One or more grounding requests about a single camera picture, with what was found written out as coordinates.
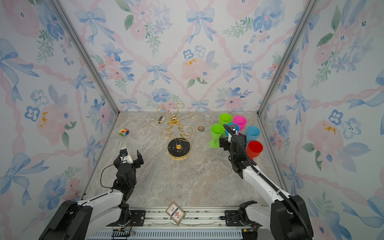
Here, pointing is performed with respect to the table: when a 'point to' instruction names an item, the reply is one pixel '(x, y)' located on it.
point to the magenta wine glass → (241, 121)
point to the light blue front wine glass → (252, 133)
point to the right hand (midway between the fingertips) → (231, 133)
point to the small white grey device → (161, 119)
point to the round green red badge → (201, 128)
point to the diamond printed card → (175, 213)
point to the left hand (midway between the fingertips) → (129, 151)
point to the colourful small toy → (124, 132)
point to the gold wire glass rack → (179, 147)
